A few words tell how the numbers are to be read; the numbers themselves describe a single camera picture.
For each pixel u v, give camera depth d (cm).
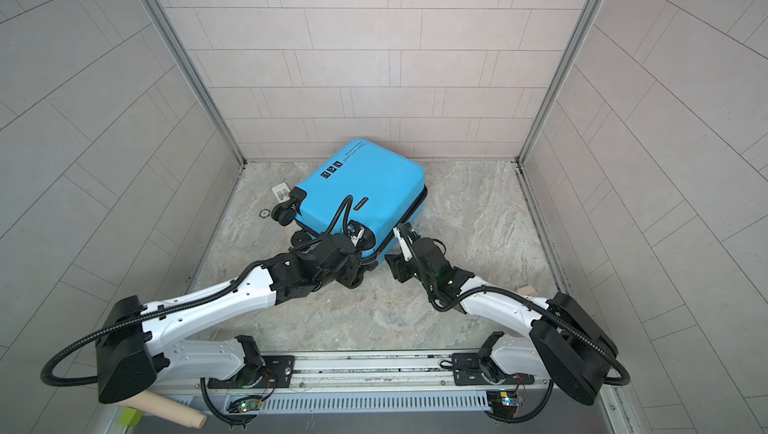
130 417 63
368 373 72
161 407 63
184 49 86
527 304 47
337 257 57
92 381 43
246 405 65
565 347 41
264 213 100
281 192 105
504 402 68
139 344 39
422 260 60
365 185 88
